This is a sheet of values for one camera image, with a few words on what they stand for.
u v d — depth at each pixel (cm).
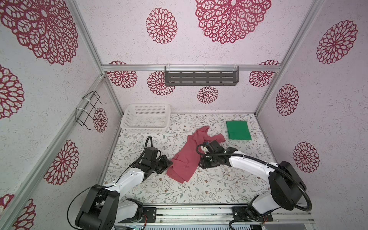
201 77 100
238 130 109
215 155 67
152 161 68
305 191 46
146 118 117
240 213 74
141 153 69
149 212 75
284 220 74
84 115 76
